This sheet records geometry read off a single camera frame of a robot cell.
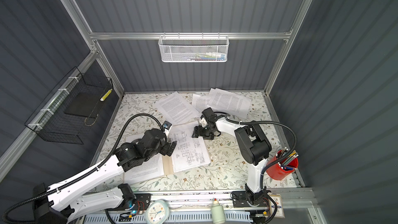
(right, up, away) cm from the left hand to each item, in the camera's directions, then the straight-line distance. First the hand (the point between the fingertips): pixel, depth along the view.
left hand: (168, 137), depth 76 cm
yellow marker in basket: (-35, +22, +6) cm, 41 cm away
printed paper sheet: (-12, -19, +7) cm, 23 cm away
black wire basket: (-47, +11, -4) cm, 49 cm away
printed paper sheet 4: (+31, +19, +40) cm, 54 cm away
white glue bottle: (+24, -30, -11) cm, 40 cm away
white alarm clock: (-3, -32, -8) cm, 33 cm away
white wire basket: (+10, +62, +47) cm, 79 cm away
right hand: (+15, -4, +18) cm, 24 cm away
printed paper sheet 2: (-3, +14, +36) cm, 38 cm away
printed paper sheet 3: (+15, +18, +42) cm, 48 cm away
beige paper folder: (-2, -18, +8) cm, 20 cm away
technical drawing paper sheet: (+10, -12, +13) cm, 20 cm away
